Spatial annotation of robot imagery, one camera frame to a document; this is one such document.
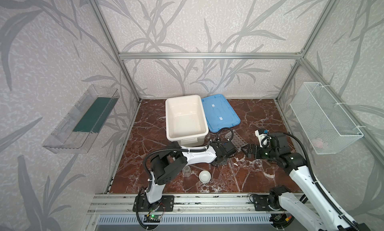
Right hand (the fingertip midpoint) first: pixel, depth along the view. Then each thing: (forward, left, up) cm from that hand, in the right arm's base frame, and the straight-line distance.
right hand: (248, 144), depth 80 cm
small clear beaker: (-11, +33, -11) cm, 37 cm away
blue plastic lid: (+32, +12, -14) cm, 37 cm away
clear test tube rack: (+10, +3, -13) cm, 16 cm away
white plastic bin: (+24, +36, -13) cm, 45 cm away
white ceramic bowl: (-13, +23, -14) cm, 30 cm away
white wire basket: (-3, -28, +21) cm, 35 cm away
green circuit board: (-32, +49, -15) cm, 60 cm away
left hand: (-2, +12, -13) cm, 18 cm away
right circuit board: (-32, -15, -18) cm, 40 cm away
